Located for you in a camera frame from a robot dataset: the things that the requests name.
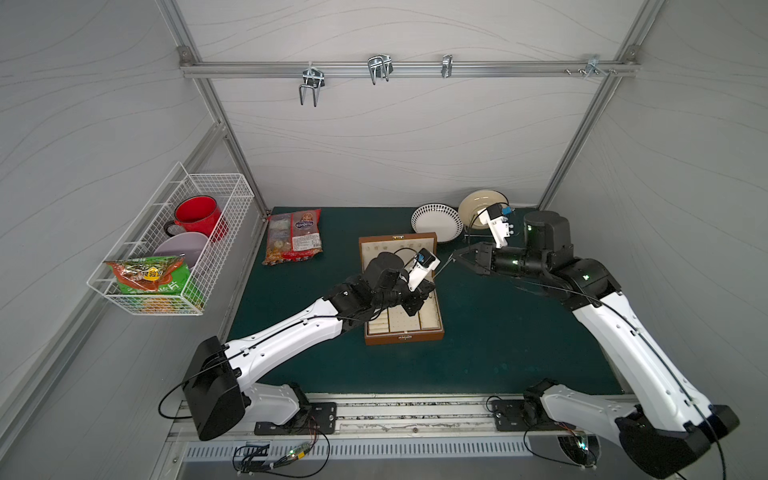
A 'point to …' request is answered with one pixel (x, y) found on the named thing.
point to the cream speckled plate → (476, 201)
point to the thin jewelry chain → (451, 258)
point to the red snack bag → (293, 237)
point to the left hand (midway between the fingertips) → (434, 287)
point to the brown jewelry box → (394, 323)
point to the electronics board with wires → (303, 460)
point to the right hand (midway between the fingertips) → (455, 253)
